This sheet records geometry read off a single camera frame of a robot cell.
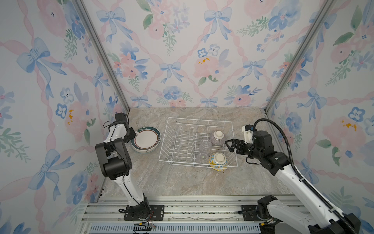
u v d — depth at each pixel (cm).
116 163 52
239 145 66
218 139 97
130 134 86
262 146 57
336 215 39
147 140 98
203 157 82
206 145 87
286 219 55
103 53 86
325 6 69
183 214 75
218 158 86
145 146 94
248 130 68
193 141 95
